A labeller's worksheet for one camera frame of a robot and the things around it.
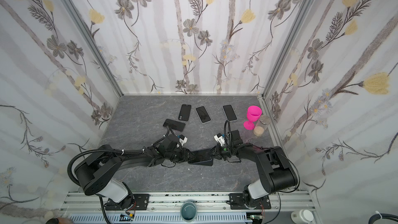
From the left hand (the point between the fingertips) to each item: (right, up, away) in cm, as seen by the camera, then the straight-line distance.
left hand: (192, 154), depth 84 cm
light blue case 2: (+29, +23, +27) cm, 46 cm away
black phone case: (+9, -5, +1) cm, 11 cm away
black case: (-7, +22, +27) cm, 36 cm away
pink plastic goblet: (+38, +22, +11) cm, 45 cm away
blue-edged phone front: (+26, +22, +27) cm, 44 cm away
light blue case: (+6, +21, +24) cm, 32 cm away
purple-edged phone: (-14, +14, +20) cm, 28 cm away
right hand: (+7, +1, +1) cm, 7 cm away
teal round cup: (-1, -23, -13) cm, 26 cm away
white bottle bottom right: (+48, -20, -20) cm, 56 cm away
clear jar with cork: (+43, +15, +11) cm, 46 cm away
